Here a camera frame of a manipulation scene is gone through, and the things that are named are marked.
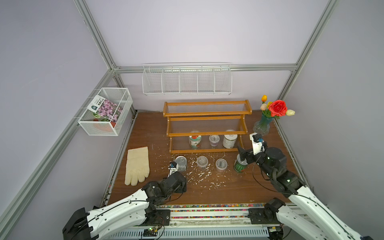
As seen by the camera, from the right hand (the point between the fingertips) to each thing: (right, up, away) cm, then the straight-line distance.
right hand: (246, 142), depth 74 cm
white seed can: (-5, -1, +17) cm, 18 cm away
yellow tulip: (+15, +24, +13) cm, 31 cm away
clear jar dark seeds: (-22, -13, +13) cm, 29 cm away
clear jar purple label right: (-14, -1, +21) cm, 25 cm away
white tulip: (+26, +15, +7) cm, 31 cm away
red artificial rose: (+15, +17, -2) cm, 23 cm away
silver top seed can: (-34, -13, +13) cm, 38 cm away
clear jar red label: (-11, -15, +12) cm, 22 cm away
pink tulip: (+13, +19, +9) cm, 24 cm away
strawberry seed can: (-26, -2, +20) cm, 33 cm away
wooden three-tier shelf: (-18, +7, +31) cm, 37 cm away
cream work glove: (-62, -17, +18) cm, 67 cm away
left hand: (-34, -23, +7) cm, 41 cm away
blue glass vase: (+19, +8, +25) cm, 32 cm away
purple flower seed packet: (-71, +16, -1) cm, 73 cm away
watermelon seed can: (-1, -15, +9) cm, 17 cm away
